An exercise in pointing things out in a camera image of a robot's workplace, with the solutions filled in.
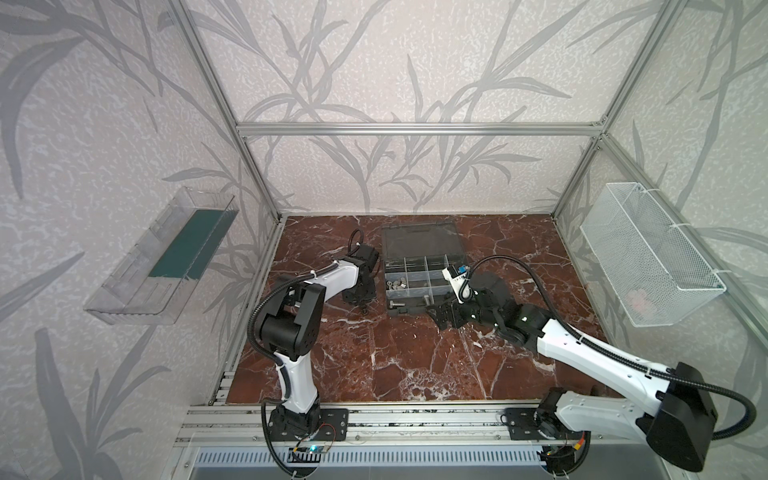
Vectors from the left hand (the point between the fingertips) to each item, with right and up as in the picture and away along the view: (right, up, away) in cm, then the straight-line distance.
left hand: (368, 289), depth 98 cm
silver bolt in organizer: (+8, -4, -4) cm, 10 cm away
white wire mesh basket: (+66, +9, -35) cm, 75 cm away
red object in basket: (+70, +1, -24) cm, 74 cm away
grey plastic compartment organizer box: (+15, +10, +6) cm, 19 cm away
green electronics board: (-11, -36, -26) cm, 46 cm away
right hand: (+21, +2, -19) cm, 29 cm away
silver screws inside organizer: (+9, +2, -1) cm, 9 cm away
